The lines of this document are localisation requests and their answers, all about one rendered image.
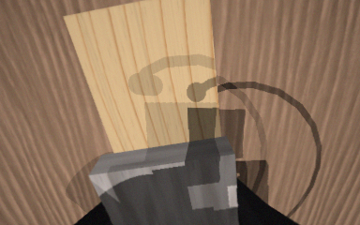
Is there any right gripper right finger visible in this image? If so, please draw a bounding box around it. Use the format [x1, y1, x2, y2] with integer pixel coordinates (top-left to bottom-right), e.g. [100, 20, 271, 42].
[236, 177, 300, 225]

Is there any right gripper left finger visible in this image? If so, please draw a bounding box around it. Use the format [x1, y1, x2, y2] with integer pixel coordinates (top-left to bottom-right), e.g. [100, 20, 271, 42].
[74, 202, 113, 225]

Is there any light wooden plank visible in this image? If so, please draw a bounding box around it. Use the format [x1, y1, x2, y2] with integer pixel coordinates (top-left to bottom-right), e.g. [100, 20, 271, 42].
[63, 0, 221, 153]

